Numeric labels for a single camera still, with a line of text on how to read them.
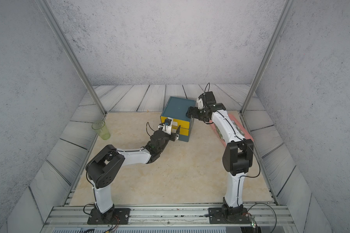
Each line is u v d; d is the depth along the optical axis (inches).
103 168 19.4
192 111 32.5
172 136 31.6
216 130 42.4
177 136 32.6
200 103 33.3
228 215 25.5
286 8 28.0
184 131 35.9
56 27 29.9
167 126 29.8
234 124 23.0
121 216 28.7
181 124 34.8
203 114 27.9
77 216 29.6
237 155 20.2
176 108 36.8
